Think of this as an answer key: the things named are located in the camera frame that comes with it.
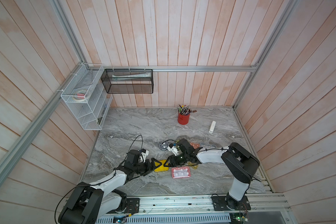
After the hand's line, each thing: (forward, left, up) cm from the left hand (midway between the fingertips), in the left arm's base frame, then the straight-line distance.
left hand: (157, 168), depth 83 cm
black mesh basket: (+47, +20, +30) cm, 59 cm away
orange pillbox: (+17, -26, -3) cm, 32 cm away
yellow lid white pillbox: (+1, -3, -2) cm, 4 cm away
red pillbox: (-2, -14, -2) cm, 15 cm away
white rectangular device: (+32, -41, 0) cm, 52 cm away
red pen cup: (+37, -19, +3) cm, 41 cm away
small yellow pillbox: (+2, -24, -2) cm, 24 cm away
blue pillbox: (+17, -33, -2) cm, 37 cm away
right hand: (+3, -6, -2) cm, 7 cm away
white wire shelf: (+22, +38, +25) cm, 51 cm away
